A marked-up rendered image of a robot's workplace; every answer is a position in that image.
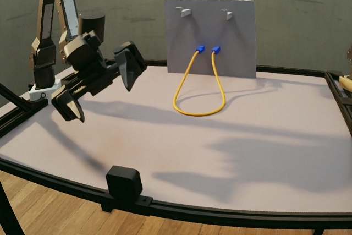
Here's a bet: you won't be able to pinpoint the yellow cable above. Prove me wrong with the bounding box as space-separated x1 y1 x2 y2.
173 47 226 116

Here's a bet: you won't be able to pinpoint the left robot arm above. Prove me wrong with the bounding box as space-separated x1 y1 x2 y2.
28 0 105 90

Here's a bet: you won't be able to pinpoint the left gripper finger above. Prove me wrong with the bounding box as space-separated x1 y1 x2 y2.
56 90 85 123
114 49 142 92

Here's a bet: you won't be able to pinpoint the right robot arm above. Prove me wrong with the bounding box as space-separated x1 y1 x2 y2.
346 46 352 80

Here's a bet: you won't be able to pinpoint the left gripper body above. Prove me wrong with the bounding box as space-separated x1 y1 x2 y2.
51 41 147 122

